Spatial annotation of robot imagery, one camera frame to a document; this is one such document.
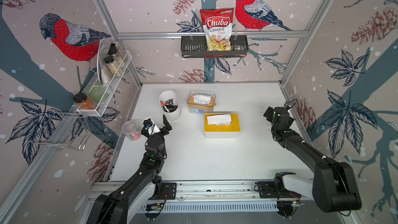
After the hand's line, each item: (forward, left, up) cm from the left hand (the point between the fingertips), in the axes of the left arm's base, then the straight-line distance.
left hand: (159, 115), depth 80 cm
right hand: (+7, -66, -5) cm, 67 cm away
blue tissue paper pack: (+13, -21, -15) cm, 29 cm away
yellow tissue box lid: (-2, -42, -9) cm, 43 cm away
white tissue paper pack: (+1, -36, -6) cm, 36 cm away
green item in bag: (+5, +28, +14) cm, 32 cm away
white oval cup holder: (+16, -1, -10) cm, 19 cm away
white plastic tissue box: (-4, -35, -16) cm, 39 cm away
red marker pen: (+14, +2, -8) cm, 16 cm away
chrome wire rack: (-17, +28, +17) cm, 37 cm away
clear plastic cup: (-2, +19, -13) cm, 23 cm away
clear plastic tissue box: (+18, -22, -9) cm, 30 cm away
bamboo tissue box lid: (+18, -15, -12) cm, 26 cm away
